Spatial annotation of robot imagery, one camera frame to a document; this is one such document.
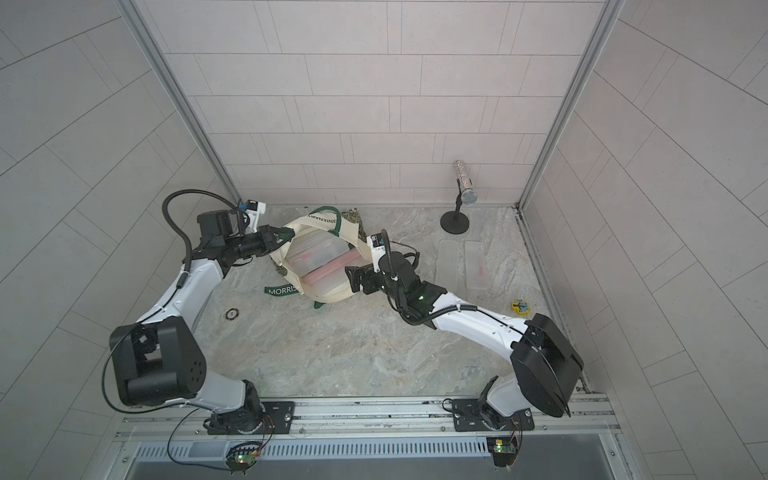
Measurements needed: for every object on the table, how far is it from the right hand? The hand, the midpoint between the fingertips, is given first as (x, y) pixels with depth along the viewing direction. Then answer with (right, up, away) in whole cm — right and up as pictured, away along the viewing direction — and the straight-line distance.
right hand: (359, 265), depth 78 cm
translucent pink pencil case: (-9, -5, +11) cm, 15 cm away
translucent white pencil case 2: (-11, -11, +12) cm, 20 cm away
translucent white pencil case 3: (+27, -3, +22) cm, 35 cm away
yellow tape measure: (+48, -14, +10) cm, 51 cm away
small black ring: (-40, -14, +10) cm, 43 cm away
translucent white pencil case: (-18, +3, +16) cm, 24 cm away
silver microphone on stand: (+32, +12, +31) cm, 46 cm away
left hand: (-18, +9, +3) cm, 21 cm away
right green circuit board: (+35, -41, -10) cm, 55 cm away
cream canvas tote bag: (-11, +13, +8) cm, 19 cm away
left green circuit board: (-24, -40, -14) cm, 49 cm away
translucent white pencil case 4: (+36, -2, +20) cm, 41 cm away
